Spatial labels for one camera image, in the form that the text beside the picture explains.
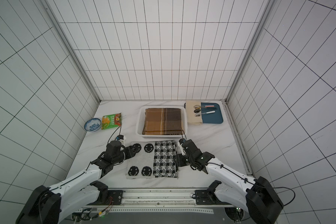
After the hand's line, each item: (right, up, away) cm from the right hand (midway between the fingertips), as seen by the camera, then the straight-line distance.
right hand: (173, 160), depth 82 cm
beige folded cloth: (+15, +24, +24) cm, 37 cm away
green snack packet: (-47, +22, +22) cm, 56 cm away
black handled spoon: (+22, +30, +30) cm, 48 cm away
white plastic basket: (-23, +27, +18) cm, 40 cm away
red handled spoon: (+22, +33, +32) cm, 51 cm away
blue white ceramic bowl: (-61, +19, +21) cm, 67 cm away
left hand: (-24, +4, +5) cm, 25 cm away
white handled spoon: (+21, +27, +28) cm, 44 cm away
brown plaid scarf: (-7, +22, +12) cm, 26 cm away
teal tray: (+33, +24, +25) cm, 48 cm away
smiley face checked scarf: (-12, 0, +1) cm, 12 cm away
